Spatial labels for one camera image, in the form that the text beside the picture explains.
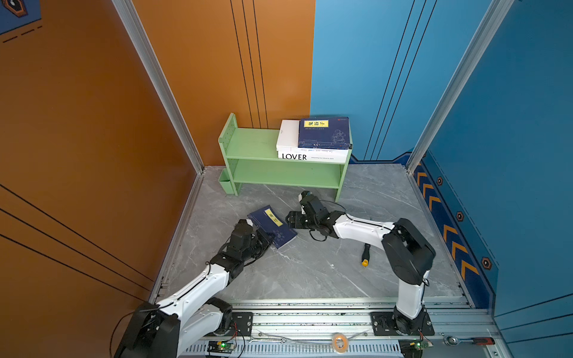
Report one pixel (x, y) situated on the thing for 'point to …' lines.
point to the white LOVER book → (331, 155)
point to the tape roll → (339, 343)
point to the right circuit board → (413, 348)
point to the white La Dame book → (289, 134)
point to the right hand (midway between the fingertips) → (290, 220)
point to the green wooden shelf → (251, 158)
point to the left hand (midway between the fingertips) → (277, 232)
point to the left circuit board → (221, 347)
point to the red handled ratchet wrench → (453, 341)
